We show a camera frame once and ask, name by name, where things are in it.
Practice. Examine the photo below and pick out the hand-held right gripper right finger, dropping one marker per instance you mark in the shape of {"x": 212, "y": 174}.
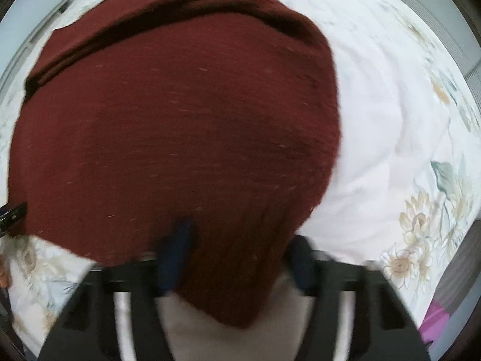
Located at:
{"x": 302, "y": 267}

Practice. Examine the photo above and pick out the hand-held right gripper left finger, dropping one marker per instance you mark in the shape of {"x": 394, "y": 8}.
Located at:
{"x": 176, "y": 255}

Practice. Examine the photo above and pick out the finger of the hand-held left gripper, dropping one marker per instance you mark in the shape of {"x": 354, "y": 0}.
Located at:
{"x": 11, "y": 216}

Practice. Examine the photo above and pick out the dark red knitted sweater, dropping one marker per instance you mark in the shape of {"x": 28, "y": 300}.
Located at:
{"x": 169, "y": 139}

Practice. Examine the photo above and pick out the person's left hand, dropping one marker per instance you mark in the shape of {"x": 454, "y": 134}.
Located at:
{"x": 3, "y": 276}

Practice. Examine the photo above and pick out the pink object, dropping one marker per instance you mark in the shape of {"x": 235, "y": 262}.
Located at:
{"x": 436, "y": 319}

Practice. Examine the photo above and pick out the white floral bedspread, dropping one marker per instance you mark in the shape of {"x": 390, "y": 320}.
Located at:
{"x": 387, "y": 120}

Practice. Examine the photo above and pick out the white slatted cabinet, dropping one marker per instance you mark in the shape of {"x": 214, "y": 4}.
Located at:
{"x": 30, "y": 41}

